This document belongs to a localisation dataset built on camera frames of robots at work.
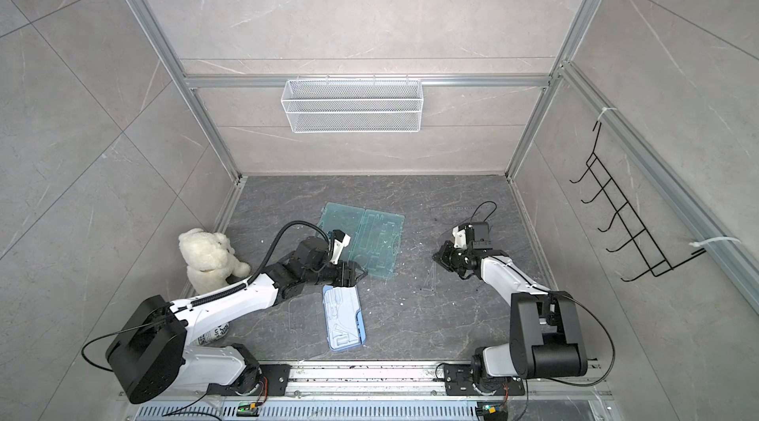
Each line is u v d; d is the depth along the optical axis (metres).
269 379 0.73
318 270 0.68
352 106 1.00
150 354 0.41
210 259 0.76
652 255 0.61
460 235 0.86
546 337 0.43
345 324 0.82
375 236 1.01
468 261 0.67
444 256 0.80
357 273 0.77
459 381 0.73
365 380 0.75
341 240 0.77
